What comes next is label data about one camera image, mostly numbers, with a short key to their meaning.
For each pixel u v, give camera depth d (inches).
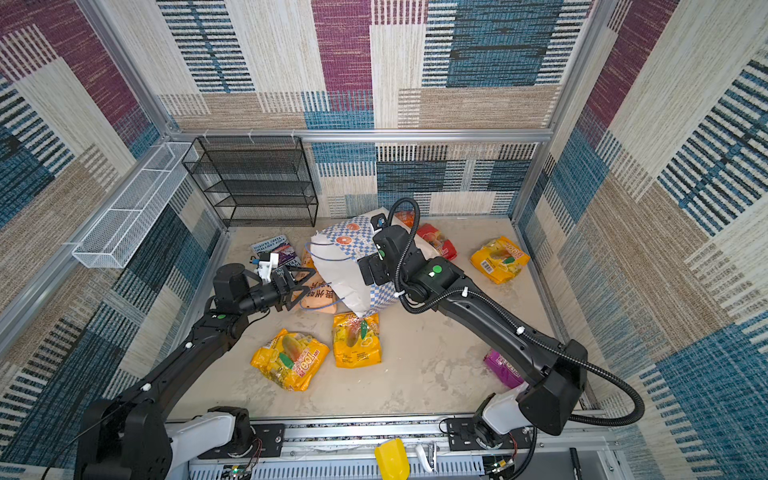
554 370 15.6
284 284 27.6
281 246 43.9
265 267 29.8
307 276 28.8
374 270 25.6
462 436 28.7
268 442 28.8
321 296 37.0
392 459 28.1
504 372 31.4
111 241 27.9
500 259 40.2
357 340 33.5
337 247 32.7
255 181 43.7
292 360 31.9
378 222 24.7
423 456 27.5
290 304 30.7
